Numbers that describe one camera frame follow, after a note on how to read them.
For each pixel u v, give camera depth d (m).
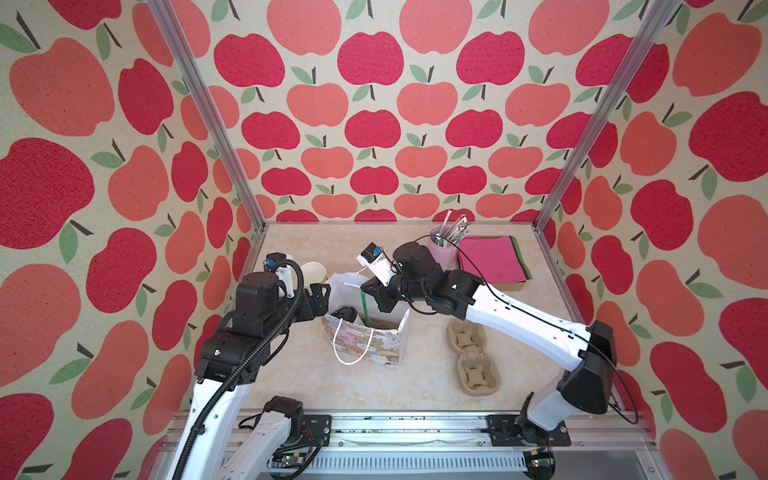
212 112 0.88
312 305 0.58
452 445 0.74
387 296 0.63
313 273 0.90
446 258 1.02
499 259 1.06
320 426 0.75
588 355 0.42
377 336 0.68
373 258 0.60
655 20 0.71
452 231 0.95
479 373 0.80
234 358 0.41
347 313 0.79
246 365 0.40
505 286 1.01
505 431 0.73
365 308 0.76
